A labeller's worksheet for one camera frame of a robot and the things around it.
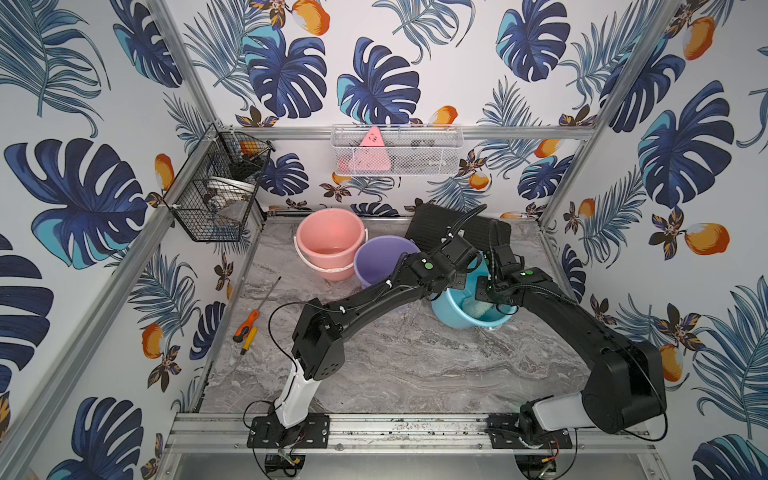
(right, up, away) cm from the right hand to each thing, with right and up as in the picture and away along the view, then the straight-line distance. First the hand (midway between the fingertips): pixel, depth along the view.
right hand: (486, 289), depth 87 cm
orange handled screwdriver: (-72, -12, +3) cm, 73 cm away
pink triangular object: (-34, +40, +3) cm, 53 cm away
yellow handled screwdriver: (-70, -16, +2) cm, 72 cm away
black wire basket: (-78, +26, -4) cm, 83 cm away
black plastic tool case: (-14, +20, +21) cm, 33 cm away
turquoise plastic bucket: (-11, -3, -13) cm, 17 cm away
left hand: (-9, +2, 0) cm, 10 cm away
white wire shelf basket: (-28, +43, +5) cm, 52 cm away
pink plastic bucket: (-51, +15, +18) cm, 56 cm away
